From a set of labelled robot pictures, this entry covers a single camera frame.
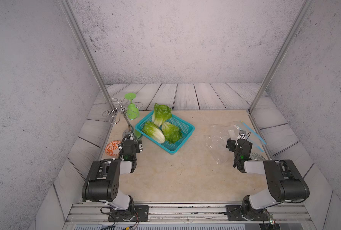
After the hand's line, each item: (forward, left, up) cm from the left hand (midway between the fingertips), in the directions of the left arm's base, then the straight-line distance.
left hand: (132, 140), depth 94 cm
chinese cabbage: (+16, -19, +9) cm, 26 cm away
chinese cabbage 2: (+5, -13, +2) cm, 14 cm away
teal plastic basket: (+10, -36, 0) cm, 37 cm away
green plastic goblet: (+16, 0, +11) cm, 20 cm away
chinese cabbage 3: (+3, -26, +2) cm, 26 cm away
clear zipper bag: (+5, -57, -4) cm, 57 cm away
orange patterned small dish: (-2, +14, -5) cm, 15 cm away
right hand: (-2, -69, +2) cm, 69 cm away
